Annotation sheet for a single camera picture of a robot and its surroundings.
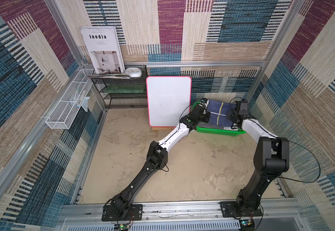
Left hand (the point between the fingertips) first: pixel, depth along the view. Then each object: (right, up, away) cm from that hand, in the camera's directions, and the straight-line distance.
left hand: (208, 110), depth 97 cm
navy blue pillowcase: (+7, -1, +2) cm, 8 cm away
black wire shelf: (-61, +15, +18) cm, 65 cm away
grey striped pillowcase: (+2, -10, +4) cm, 11 cm away
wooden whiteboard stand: (-31, -13, +6) cm, 34 cm away
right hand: (+15, -1, 0) cm, 15 cm away
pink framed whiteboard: (-27, +8, -5) cm, 29 cm away
